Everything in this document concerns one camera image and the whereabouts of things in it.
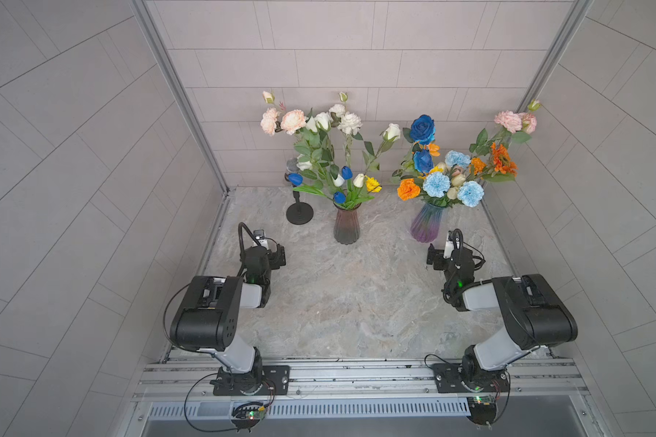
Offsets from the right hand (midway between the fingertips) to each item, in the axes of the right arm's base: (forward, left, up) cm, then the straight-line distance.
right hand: (444, 241), depth 95 cm
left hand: (+4, +62, +2) cm, 62 cm away
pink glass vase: (+11, +34, -3) cm, 36 cm away
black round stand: (+17, +52, 0) cm, 55 cm away
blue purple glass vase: (+5, +6, +3) cm, 8 cm away
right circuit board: (-47, +2, -7) cm, 47 cm away
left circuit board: (-45, +62, -2) cm, 76 cm away
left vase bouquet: (+15, +37, +26) cm, 47 cm away
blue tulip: (+11, +33, +25) cm, 43 cm away
